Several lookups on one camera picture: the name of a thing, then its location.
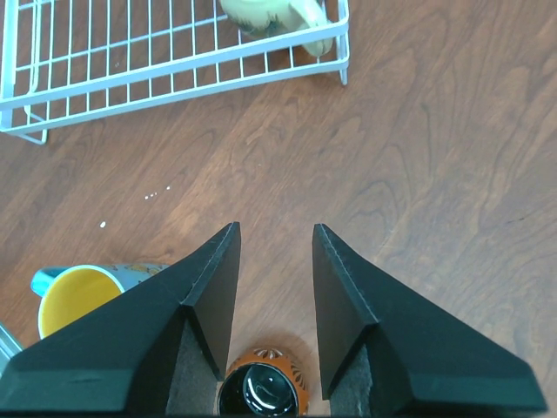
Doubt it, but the small orange cup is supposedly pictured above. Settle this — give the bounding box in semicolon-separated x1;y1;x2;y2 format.
217;346;310;417

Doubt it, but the white wire dish rack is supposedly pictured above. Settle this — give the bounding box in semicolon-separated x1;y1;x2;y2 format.
1;1;350;145

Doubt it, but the blue mug with yellow inside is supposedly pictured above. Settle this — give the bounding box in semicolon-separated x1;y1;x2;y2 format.
30;263;167;339

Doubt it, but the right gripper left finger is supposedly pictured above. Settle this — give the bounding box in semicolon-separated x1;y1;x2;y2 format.
1;222;241;413

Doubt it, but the aluminium frame rail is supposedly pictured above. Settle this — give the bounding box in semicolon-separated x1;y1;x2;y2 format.
0;323;23;374

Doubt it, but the beige round mug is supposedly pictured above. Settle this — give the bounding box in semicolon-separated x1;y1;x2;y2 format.
219;0;329;38

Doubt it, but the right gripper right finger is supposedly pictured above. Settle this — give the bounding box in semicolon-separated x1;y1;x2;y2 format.
312;224;547;416

